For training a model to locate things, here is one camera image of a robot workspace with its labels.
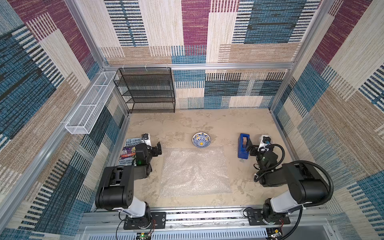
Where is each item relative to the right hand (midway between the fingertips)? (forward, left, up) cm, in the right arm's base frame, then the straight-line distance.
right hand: (258, 141), depth 91 cm
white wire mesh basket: (-1, +89, +24) cm, 92 cm away
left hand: (+2, +65, -2) cm, 65 cm away
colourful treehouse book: (-4, +79, -6) cm, 80 cm away
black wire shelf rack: (+39, +72, +9) cm, 83 cm away
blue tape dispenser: (+1, +8, -3) cm, 9 cm away
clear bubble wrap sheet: (-15, +41, -9) cm, 44 cm away
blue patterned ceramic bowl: (+7, +33, -8) cm, 35 cm away
